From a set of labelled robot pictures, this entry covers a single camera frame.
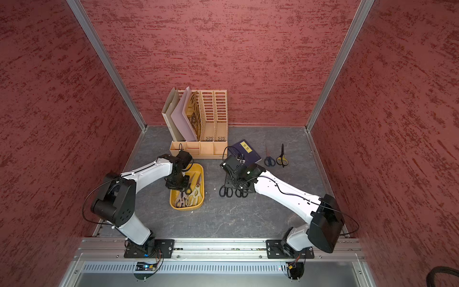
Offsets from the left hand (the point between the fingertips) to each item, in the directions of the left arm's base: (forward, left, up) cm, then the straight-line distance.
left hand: (179, 191), depth 88 cm
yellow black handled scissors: (+21, -56, -2) cm, 60 cm away
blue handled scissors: (+21, -48, -3) cm, 53 cm away
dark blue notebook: (+26, -36, -3) cm, 44 cm away
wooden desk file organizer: (+52, -9, +9) cm, 53 cm away
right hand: (-1, -27, +10) cm, 29 cm away
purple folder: (+30, +1, +16) cm, 34 cm away
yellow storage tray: (+11, -7, -3) cm, 13 cm away
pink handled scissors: (-5, -1, -1) cm, 5 cm away
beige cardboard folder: (+37, +5, +27) cm, 46 cm away
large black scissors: (+2, -23, -3) cm, 23 cm away
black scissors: (0, -32, -2) cm, 32 cm away
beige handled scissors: (-3, -8, -1) cm, 9 cm away
